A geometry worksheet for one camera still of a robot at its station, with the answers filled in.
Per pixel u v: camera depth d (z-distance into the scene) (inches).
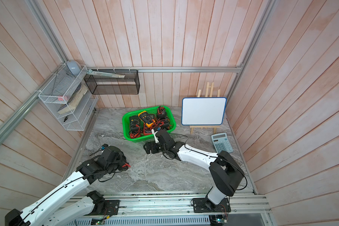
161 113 40.2
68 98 29.2
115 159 24.1
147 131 37.5
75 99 31.7
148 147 29.4
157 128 30.0
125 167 29.5
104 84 42.0
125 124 39.5
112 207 28.8
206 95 35.6
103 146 27.9
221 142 38.2
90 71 35.7
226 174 17.3
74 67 32.2
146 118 38.6
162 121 39.1
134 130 37.5
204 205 28.9
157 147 29.3
